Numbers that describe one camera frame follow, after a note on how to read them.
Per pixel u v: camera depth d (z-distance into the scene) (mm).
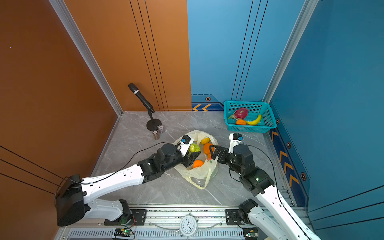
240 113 1116
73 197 403
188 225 684
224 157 621
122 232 710
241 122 1085
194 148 680
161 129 1052
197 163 795
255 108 1160
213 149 628
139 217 738
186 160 645
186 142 617
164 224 728
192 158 641
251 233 708
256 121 1122
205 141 966
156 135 1008
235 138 621
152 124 1098
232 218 725
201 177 754
